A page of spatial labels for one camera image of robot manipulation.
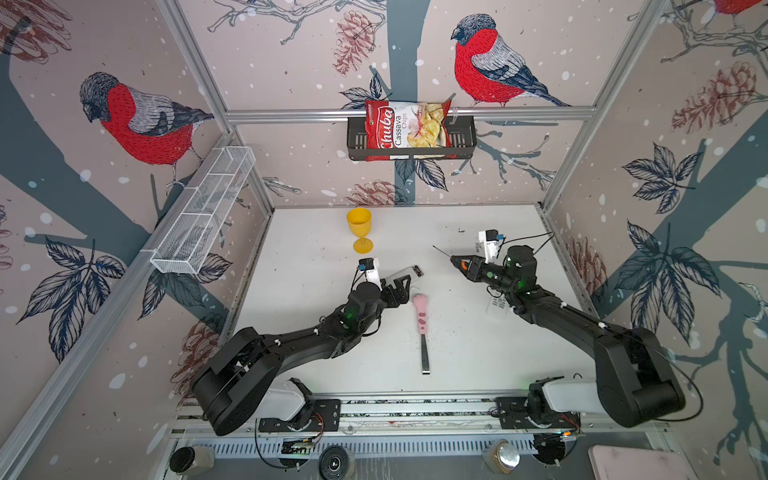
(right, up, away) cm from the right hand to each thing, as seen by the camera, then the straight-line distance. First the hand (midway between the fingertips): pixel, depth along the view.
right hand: (449, 264), depth 83 cm
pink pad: (+37, -43, -18) cm, 59 cm away
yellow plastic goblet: (-28, +14, +18) cm, 36 cm away
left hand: (-14, -4, -2) cm, 15 cm away
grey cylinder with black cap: (-58, -38, -23) cm, 73 cm away
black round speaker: (-28, -37, -25) cm, 53 cm away
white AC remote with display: (-9, -5, +17) cm, 20 cm away
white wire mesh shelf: (-67, +7, -12) cm, 68 cm away
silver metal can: (+6, -37, -24) cm, 44 cm away
